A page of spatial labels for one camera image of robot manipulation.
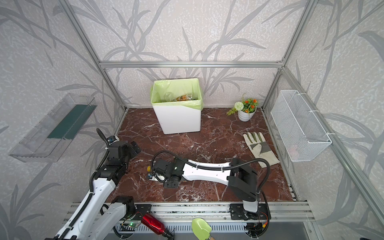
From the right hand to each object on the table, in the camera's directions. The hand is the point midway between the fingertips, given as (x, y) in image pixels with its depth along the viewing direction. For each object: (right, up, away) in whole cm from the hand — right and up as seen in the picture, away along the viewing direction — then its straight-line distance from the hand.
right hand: (169, 170), depth 79 cm
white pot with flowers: (+48, +35, +23) cm, 64 cm away
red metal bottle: (-4, -21, -12) cm, 24 cm away
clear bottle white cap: (-4, +43, +20) cm, 47 cm away
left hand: (-21, +15, +2) cm, 26 cm away
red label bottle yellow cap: (-13, -1, +6) cm, 14 cm away
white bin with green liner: (+4, +36, +3) cm, 36 cm away
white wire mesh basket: (+60, +21, -16) cm, 66 cm away
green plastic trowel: (+17, -24, -9) cm, 31 cm away
